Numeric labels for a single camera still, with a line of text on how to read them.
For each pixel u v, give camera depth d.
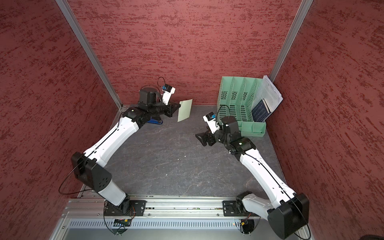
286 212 0.37
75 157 0.43
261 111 1.00
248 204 0.62
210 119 0.63
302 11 0.73
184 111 0.81
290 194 0.40
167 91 0.66
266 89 0.98
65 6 0.71
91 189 0.45
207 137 0.64
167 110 0.68
